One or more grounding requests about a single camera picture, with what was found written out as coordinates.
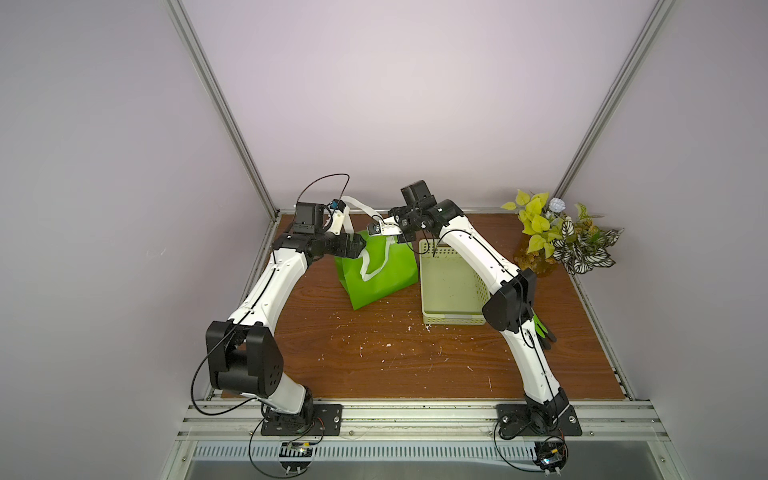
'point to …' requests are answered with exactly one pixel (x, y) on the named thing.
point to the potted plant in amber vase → (573, 239)
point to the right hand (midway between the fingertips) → (389, 214)
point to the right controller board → (550, 456)
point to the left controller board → (295, 457)
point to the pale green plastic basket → (453, 292)
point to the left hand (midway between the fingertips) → (355, 237)
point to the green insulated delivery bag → (385, 265)
